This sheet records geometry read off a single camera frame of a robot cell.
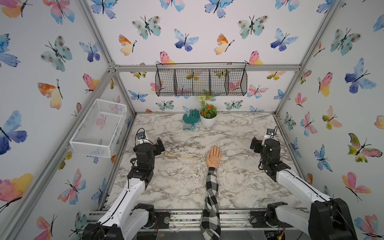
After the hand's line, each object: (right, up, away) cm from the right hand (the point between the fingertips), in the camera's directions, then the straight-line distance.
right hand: (264, 137), depth 84 cm
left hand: (-62, -1, -3) cm, 62 cm away
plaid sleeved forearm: (-32, -38, -17) cm, 52 cm away
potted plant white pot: (-30, +14, +18) cm, 38 cm away
